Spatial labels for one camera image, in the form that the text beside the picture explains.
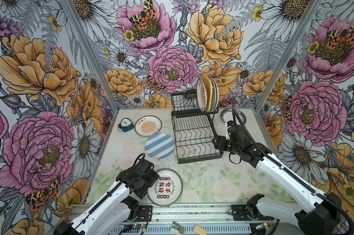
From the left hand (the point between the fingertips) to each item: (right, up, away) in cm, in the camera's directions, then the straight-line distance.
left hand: (153, 187), depth 80 cm
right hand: (+35, +23, -1) cm, 42 cm away
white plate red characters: (+6, -1, +2) cm, 7 cm away
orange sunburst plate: (-10, +33, +32) cm, 47 cm away
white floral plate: (+34, +50, +1) cm, 61 cm away
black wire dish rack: (+24, +29, +25) cm, 46 cm away
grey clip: (+15, -15, -10) cm, 23 cm away
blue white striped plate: (+1, +19, +20) cm, 28 cm away
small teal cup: (-24, +33, +26) cm, 48 cm away
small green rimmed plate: (+52, +40, +40) cm, 77 cm away
